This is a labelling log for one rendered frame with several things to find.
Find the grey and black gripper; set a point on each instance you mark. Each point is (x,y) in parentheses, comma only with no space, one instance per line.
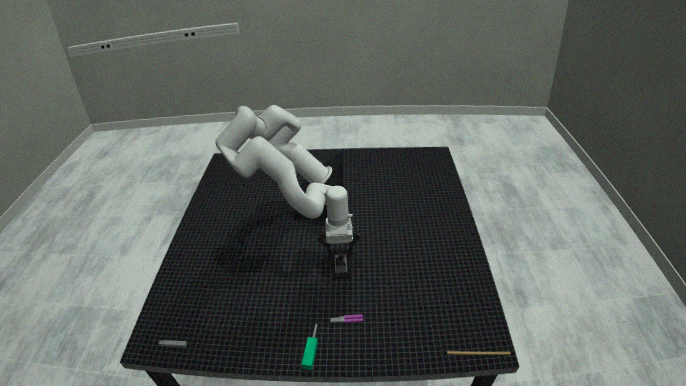
(328,244)

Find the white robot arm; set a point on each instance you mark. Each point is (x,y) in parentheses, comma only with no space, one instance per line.
(278,127)

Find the grey rectangular bar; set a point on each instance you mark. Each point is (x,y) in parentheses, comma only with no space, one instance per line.
(170,343)

